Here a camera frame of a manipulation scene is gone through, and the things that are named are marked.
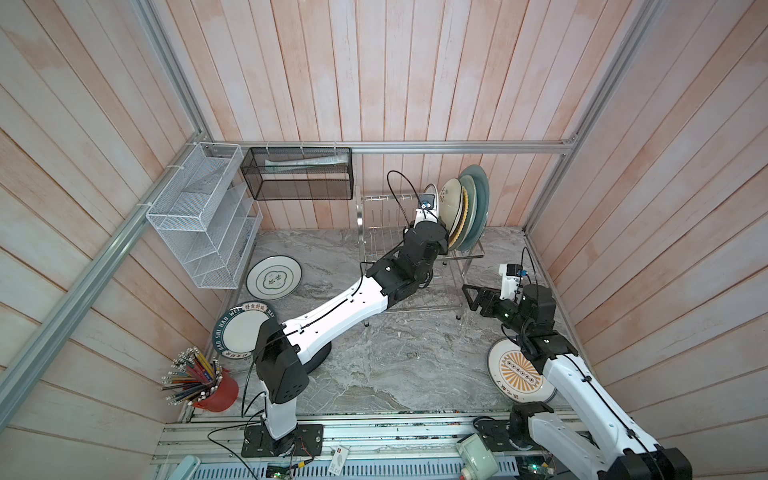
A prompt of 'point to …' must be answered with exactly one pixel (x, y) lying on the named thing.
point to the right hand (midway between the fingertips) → (473, 287)
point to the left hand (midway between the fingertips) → (435, 223)
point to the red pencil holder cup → (195, 381)
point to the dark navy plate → (318, 359)
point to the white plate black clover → (273, 277)
